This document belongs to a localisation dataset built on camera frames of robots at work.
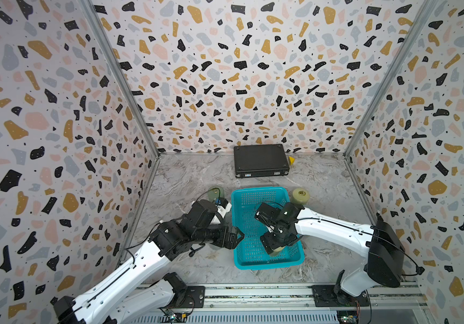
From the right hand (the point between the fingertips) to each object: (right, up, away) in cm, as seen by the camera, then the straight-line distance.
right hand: (272, 246), depth 79 cm
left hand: (-14, +8, -10) cm, 19 cm away
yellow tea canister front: (+1, 0, -5) cm, 5 cm away
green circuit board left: (-35, -22, -9) cm, 42 cm away
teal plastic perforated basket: (-8, -6, +7) cm, 12 cm away
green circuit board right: (+26, -22, -8) cm, 35 cm away
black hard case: (-2, +35, +38) cm, 52 cm away
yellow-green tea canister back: (+15, +18, +15) cm, 28 cm away
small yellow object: (+16, +36, +38) cm, 55 cm away
